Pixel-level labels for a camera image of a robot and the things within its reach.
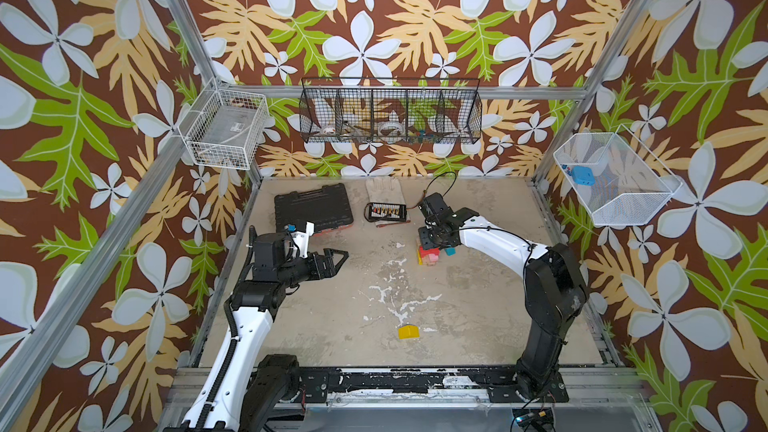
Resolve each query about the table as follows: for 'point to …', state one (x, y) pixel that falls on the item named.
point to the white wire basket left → (226, 127)
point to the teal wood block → (450, 251)
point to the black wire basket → (390, 110)
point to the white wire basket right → (615, 177)
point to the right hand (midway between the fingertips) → (425, 237)
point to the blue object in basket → (583, 175)
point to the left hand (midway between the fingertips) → (334, 252)
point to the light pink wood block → (432, 257)
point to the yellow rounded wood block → (408, 332)
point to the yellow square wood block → (420, 260)
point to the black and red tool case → (327, 208)
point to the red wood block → (425, 253)
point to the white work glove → (384, 190)
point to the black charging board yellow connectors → (391, 212)
